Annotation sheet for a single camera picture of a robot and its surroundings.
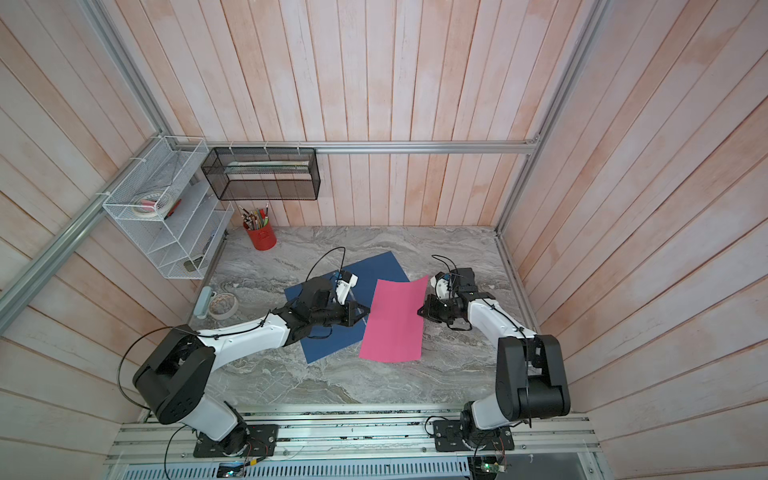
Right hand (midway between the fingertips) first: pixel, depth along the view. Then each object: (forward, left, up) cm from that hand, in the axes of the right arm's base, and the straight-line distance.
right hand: (419, 309), depth 91 cm
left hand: (-5, +15, +5) cm, 17 cm away
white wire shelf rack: (+5, +65, +24) cm, 69 cm away
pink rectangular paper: (-3, +8, -4) cm, 9 cm away
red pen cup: (+29, +58, +1) cm, 64 cm away
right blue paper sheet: (+22, +13, -8) cm, 27 cm away
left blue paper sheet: (-16, +26, +11) cm, 32 cm away
